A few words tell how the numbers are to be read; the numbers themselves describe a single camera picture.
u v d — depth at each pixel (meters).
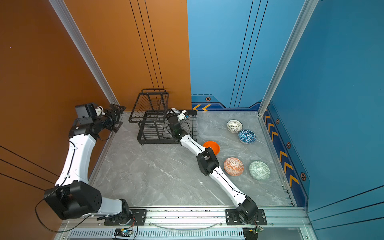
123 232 0.71
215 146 0.96
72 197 0.41
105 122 0.64
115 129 0.71
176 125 0.85
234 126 1.09
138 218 0.73
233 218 0.72
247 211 0.64
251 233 0.69
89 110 0.58
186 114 0.98
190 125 1.10
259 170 0.87
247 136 1.02
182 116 0.99
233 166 0.89
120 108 0.70
